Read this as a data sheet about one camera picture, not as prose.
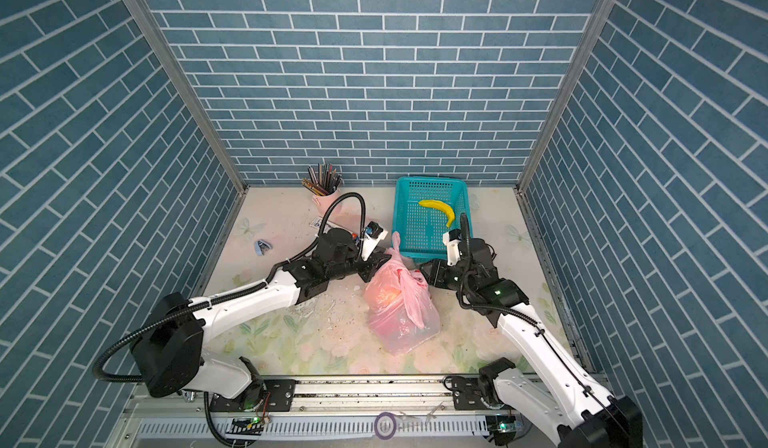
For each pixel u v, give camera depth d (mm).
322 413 722
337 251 622
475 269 579
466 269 589
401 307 768
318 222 1081
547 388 455
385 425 704
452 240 706
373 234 684
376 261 715
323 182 1075
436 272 666
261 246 1008
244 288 514
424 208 1148
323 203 1048
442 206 1120
